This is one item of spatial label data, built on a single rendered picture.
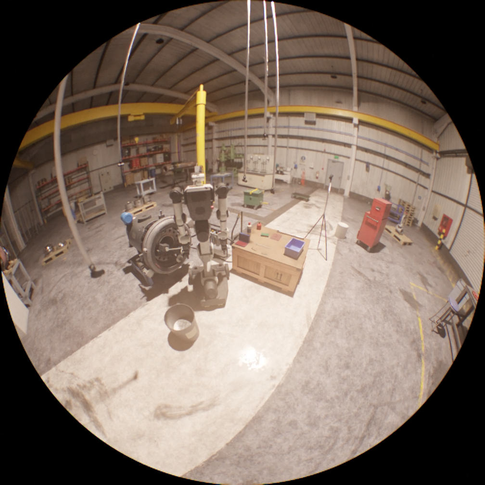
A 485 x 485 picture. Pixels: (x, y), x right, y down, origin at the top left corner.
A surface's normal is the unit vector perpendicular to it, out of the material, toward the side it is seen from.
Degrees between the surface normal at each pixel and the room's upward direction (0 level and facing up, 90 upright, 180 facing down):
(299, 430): 0
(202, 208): 105
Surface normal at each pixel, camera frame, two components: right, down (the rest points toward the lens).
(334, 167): -0.59, 0.42
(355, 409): 0.02, -0.85
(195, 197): 0.25, 0.51
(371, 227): -0.92, 0.20
